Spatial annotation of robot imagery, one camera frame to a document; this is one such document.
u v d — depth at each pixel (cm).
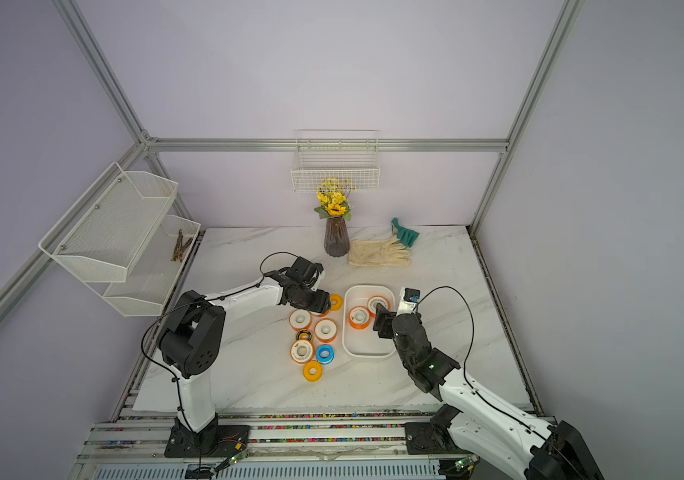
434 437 65
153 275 93
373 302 98
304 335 91
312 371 86
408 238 112
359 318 94
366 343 92
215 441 71
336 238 105
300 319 95
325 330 92
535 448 42
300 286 76
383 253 112
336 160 96
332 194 93
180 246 97
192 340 50
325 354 88
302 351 87
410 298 69
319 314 92
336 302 98
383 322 72
